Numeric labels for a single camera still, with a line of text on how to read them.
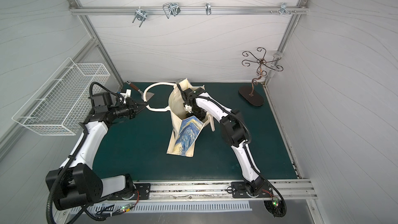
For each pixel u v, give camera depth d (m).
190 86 0.86
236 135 0.58
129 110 0.68
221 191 0.75
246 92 1.14
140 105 0.73
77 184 0.40
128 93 0.73
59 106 0.68
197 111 0.79
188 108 0.88
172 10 0.76
